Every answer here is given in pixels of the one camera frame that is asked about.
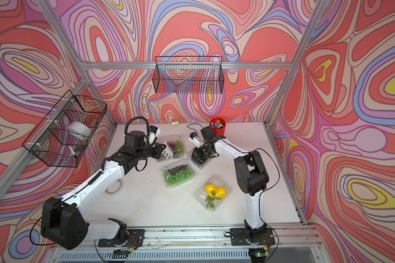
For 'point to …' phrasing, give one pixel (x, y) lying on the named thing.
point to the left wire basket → (60, 138)
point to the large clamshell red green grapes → (176, 143)
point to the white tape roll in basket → (78, 127)
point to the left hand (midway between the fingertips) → (167, 146)
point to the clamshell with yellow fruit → (213, 193)
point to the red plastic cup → (218, 124)
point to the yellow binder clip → (175, 123)
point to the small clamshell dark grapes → (188, 155)
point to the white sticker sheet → (168, 152)
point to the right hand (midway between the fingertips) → (194, 158)
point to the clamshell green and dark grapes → (177, 172)
